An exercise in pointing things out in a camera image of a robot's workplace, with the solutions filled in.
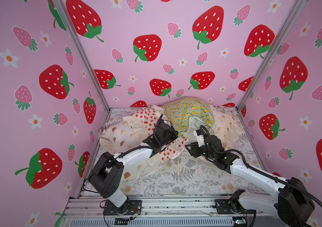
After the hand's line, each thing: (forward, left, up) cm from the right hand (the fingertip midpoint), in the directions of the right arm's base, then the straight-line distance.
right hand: (186, 147), depth 80 cm
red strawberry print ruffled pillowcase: (+5, +8, -10) cm, 14 cm away
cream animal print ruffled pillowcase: (+21, -29, -6) cm, 36 cm away
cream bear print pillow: (+8, +43, -6) cm, 44 cm away
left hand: (+9, +3, +2) cm, 10 cm away
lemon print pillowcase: (+26, +5, +4) cm, 26 cm away
